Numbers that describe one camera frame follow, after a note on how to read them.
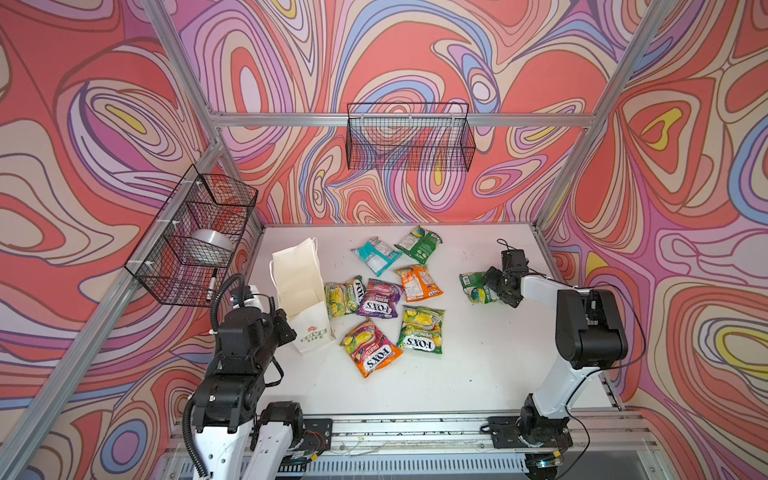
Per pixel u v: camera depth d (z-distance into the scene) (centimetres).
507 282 75
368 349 84
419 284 98
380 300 93
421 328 88
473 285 99
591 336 50
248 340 46
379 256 106
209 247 70
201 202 73
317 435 73
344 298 95
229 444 40
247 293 58
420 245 109
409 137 96
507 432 73
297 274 84
